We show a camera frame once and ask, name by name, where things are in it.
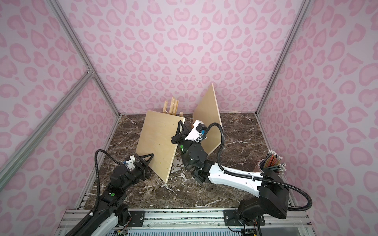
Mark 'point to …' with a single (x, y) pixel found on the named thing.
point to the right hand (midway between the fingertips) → (177, 121)
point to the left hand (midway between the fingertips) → (155, 159)
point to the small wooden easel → (173, 107)
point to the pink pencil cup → (258, 169)
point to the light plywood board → (155, 137)
